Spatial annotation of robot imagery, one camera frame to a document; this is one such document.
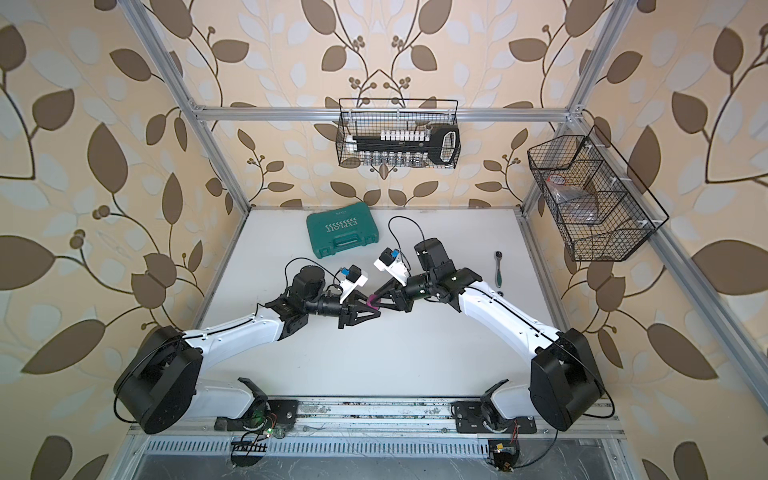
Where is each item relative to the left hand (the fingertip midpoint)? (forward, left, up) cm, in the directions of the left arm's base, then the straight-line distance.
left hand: (374, 307), depth 75 cm
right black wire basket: (+18, -56, +18) cm, 62 cm away
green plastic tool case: (+37, +15, -12) cm, 42 cm away
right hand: (+2, 0, +1) cm, 2 cm away
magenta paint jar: (0, +1, +3) cm, 3 cm away
